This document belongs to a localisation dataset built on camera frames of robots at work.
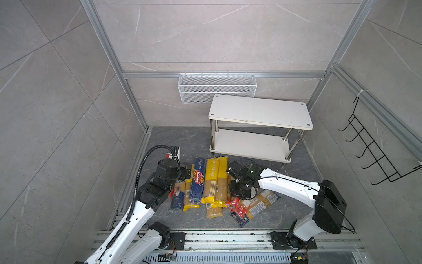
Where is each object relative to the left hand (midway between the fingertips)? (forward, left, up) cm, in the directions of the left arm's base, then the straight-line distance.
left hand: (179, 158), depth 74 cm
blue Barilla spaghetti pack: (-3, -8, -17) cm, 19 cm away
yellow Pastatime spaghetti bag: (-5, -14, -17) cm, 22 cm away
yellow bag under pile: (-17, -16, -21) cm, 31 cm away
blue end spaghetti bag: (-16, -38, -20) cm, 46 cm away
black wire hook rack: (-10, -82, +7) cm, 83 cm away
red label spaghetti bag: (-19, -25, -10) cm, 33 cm away
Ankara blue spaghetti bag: (-11, +3, -21) cm, 24 cm away
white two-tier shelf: (+40, -55, -24) cm, 72 cm away
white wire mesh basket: (+48, -9, +6) cm, 49 cm away
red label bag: (-18, -24, -10) cm, 32 cm away
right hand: (-12, -24, -16) cm, 31 cm away
